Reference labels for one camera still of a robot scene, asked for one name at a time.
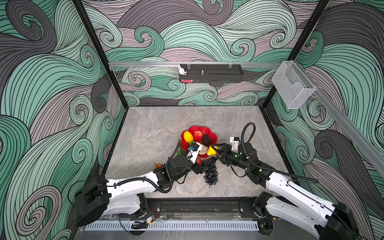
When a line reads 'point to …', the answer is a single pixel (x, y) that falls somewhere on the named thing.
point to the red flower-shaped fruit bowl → (204, 130)
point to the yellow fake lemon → (188, 136)
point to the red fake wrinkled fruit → (197, 135)
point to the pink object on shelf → (187, 81)
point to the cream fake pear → (203, 150)
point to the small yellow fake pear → (211, 151)
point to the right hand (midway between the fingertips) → (211, 149)
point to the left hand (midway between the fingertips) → (205, 154)
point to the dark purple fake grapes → (211, 172)
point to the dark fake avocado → (206, 140)
